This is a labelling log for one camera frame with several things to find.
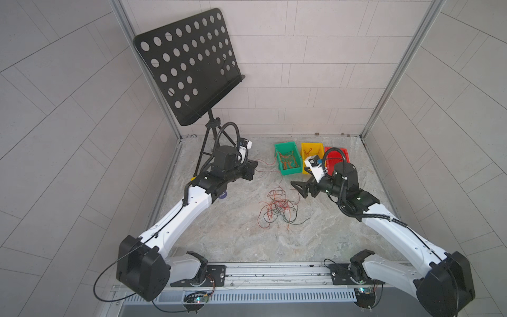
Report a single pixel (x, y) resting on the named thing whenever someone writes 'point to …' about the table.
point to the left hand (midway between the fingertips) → (260, 162)
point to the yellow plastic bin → (308, 149)
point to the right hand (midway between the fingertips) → (298, 176)
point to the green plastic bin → (285, 148)
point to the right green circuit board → (366, 296)
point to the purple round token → (224, 195)
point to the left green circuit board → (196, 298)
